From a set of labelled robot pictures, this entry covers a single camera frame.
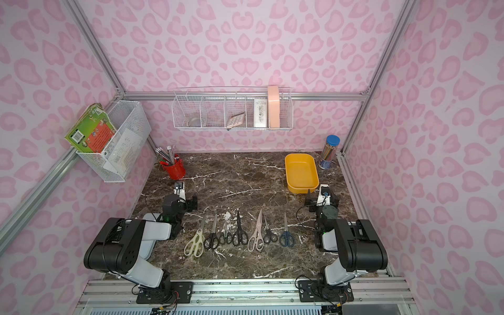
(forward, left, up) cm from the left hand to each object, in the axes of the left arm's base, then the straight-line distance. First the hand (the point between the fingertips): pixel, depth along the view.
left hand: (184, 190), depth 94 cm
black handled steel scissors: (-22, -16, -7) cm, 28 cm away
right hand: (-2, -64, +5) cm, 64 cm away
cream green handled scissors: (-24, -9, -6) cm, 26 cm away
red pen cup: (+17, +10, -6) cm, 20 cm away
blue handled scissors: (-21, -48, -6) cm, 53 cm away
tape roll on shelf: (+28, -4, +19) cm, 34 cm away
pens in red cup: (+19, +11, +4) cm, 22 cm away
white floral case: (+27, -37, +25) cm, 52 cm away
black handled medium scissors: (-19, -40, -8) cm, 45 cm away
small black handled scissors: (-19, -21, -7) cm, 29 cm away
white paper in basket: (+7, +21, +20) cm, 30 cm away
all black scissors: (-19, -27, -8) cm, 34 cm away
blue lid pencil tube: (+21, -73, +12) cm, 77 cm away
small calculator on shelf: (+27, -25, +21) cm, 42 cm away
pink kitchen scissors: (-21, -35, -6) cm, 41 cm away
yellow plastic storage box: (+18, -60, -9) cm, 63 cm away
